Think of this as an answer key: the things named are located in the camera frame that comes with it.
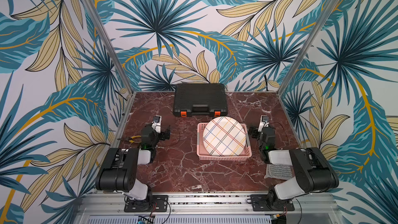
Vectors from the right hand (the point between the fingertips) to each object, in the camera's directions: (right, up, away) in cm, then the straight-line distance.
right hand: (261, 123), depth 92 cm
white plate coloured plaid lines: (-22, -8, -2) cm, 24 cm away
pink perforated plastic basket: (-34, -17, -5) cm, 39 cm away
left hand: (-59, -1, 0) cm, 59 cm away
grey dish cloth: (+5, -24, -11) cm, 27 cm away
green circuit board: (-64, -43, -22) cm, 80 cm away
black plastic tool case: (-36, +15, +18) cm, 44 cm away
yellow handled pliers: (-78, -9, +1) cm, 79 cm away
